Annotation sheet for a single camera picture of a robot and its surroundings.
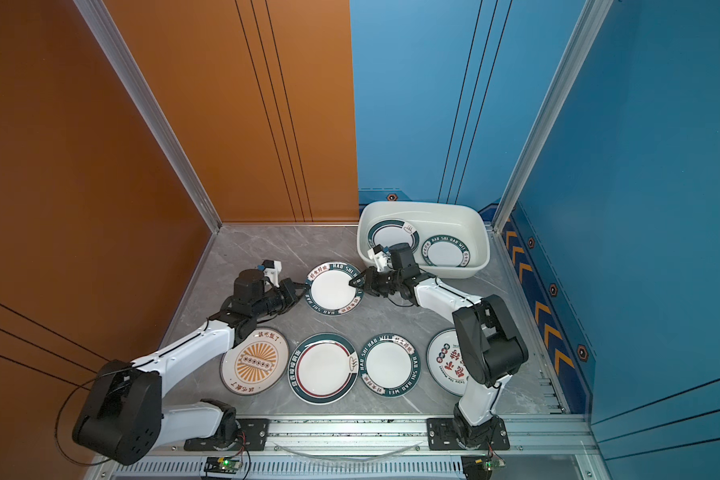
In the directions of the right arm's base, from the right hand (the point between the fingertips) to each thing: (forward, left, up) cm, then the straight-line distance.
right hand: (350, 285), depth 86 cm
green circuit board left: (-41, +30, -15) cm, 53 cm away
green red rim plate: (-20, +7, -12) cm, 24 cm away
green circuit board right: (-42, -32, -15) cm, 54 cm away
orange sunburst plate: (-18, +27, -13) cm, 35 cm away
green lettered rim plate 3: (-19, -11, -12) cm, 25 cm away
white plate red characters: (-18, -27, -14) cm, 35 cm away
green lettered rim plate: (-2, +6, 0) cm, 6 cm away
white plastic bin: (+36, -41, -9) cm, 55 cm away
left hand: (-1, +10, +2) cm, 11 cm away
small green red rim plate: (+32, -13, -11) cm, 36 cm away
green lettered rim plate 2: (+23, -34, -12) cm, 42 cm away
